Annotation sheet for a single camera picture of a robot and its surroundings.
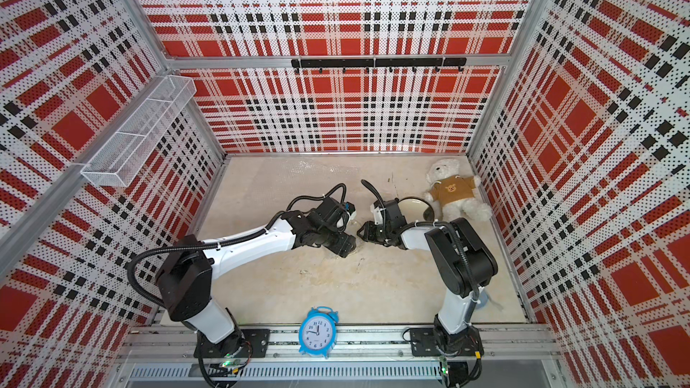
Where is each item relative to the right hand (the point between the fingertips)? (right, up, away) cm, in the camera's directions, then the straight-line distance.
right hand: (364, 233), depth 95 cm
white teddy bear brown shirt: (+34, +14, +3) cm, 37 cm away
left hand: (-5, 0, -11) cm, 12 cm away
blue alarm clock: (-13, -23, -21) cm, 34 cm away
